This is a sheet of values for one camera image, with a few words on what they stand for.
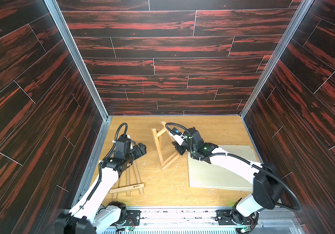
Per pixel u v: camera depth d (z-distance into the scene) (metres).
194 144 0.63
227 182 0.86
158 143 0.73
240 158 0.50
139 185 0.81
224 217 0.72
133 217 0.74
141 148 0.73
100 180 0.49
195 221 0.74
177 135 0.70
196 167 0.89
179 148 0.73
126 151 0.63
